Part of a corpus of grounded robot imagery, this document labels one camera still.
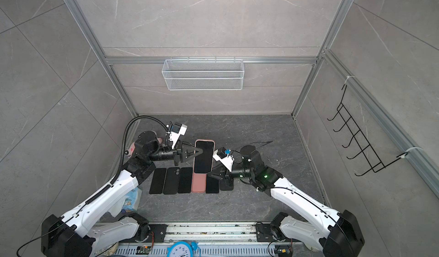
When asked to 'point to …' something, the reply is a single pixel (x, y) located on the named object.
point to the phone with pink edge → (203, 163)
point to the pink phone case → (199, 183)
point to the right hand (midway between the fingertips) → (212, 173)
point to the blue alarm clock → (183, 249)
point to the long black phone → (185, 180)
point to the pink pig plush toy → (131, 149)
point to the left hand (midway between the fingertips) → (203, 150)
